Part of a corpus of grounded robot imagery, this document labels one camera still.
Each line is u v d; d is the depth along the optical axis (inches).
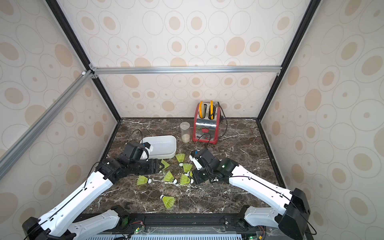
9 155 20.2
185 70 45.6
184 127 37.5
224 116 41.4
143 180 33.2
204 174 24.4
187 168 35.0
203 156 21.9
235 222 28.8
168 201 30.5
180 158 37.4
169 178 33.7
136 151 22.2
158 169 26.0
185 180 33.3
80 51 32.2
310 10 27.1
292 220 14.8
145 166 25.0
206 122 37.1
